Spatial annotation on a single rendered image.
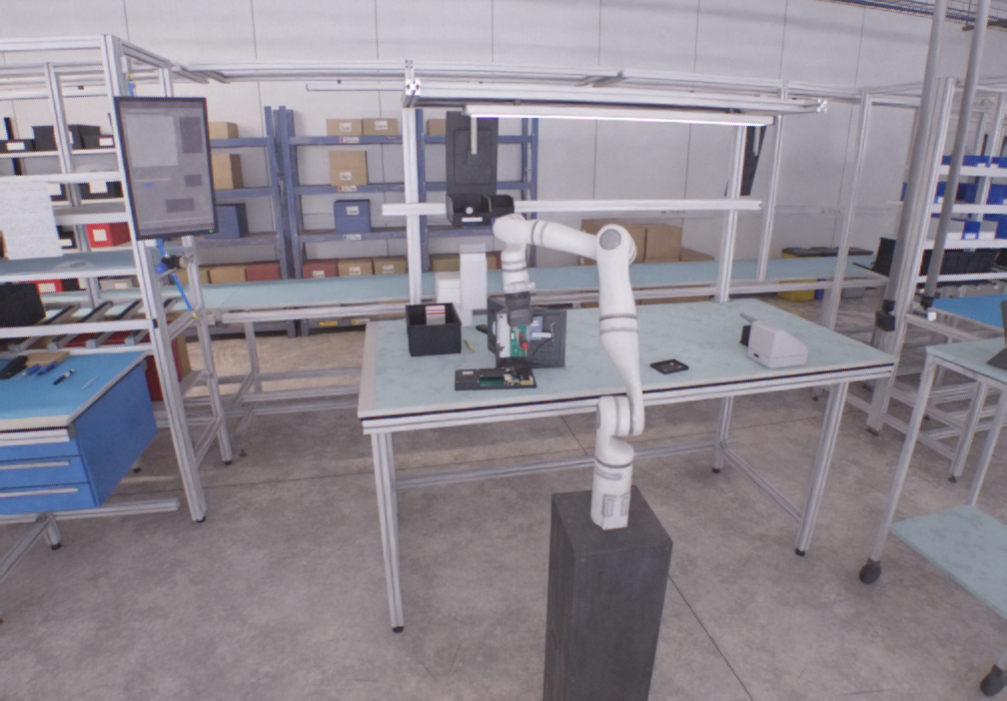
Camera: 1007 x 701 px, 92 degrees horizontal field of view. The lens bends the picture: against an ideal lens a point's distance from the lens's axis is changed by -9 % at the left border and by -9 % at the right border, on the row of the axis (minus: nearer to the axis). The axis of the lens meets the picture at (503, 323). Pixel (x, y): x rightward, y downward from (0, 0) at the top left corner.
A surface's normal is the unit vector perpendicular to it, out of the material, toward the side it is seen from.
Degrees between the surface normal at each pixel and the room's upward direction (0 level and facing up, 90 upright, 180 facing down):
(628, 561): 90
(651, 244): 90
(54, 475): 90
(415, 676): 0
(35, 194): 87
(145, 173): 101
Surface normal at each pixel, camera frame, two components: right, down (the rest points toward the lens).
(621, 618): 0.15, 0.30
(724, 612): 0.00, -0.95
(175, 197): 0.59, 0.42
